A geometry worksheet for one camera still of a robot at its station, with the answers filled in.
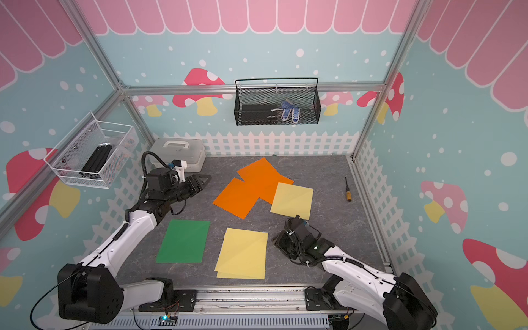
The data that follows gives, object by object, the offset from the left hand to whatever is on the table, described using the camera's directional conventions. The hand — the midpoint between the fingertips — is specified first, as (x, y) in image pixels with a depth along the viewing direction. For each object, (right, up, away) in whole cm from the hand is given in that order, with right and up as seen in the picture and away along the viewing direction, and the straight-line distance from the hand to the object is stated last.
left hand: (208, 182), depth 81 cm
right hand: (+26, -22, 0) cm, 34 cm away
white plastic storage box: (-19, +16, +29) cm, 38 cm away
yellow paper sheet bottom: (+36, -9, +22) cm, 43 cm away
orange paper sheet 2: (+8, -8, +23) cm, 25 cm away
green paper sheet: (-13, -26, +9) cm, 31 cm away
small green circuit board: (-13, -49, -8) cm, 51 cm away
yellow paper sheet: (+13, -31, +5) cm, 34 cm away
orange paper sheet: (+20, +1, +30) cm, 36 cm away
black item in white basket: (-35, +7, -11) cm, 37 cm away
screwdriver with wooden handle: (+65, -6, +23) cm, 69 cm away
